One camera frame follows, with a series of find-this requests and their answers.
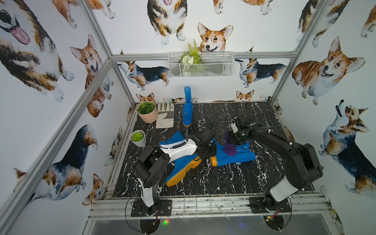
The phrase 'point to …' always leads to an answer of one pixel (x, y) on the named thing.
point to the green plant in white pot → (137, 136)
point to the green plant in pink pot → (146, 107)
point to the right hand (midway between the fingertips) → (226, 140)
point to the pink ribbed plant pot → (150, 118)
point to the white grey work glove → (165, 118)
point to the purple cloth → (229, 148)
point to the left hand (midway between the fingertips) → (217, 152)
